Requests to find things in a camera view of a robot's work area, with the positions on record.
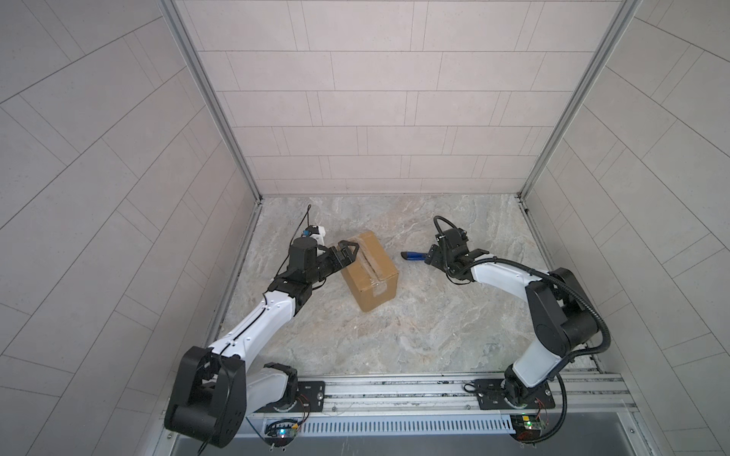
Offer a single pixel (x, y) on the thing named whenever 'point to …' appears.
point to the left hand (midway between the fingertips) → (356, 248)
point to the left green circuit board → (281, 429)
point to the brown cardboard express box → (372, 277)
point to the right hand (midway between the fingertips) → (433, 259)
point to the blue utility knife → (412, 256)
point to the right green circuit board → (528, 427)
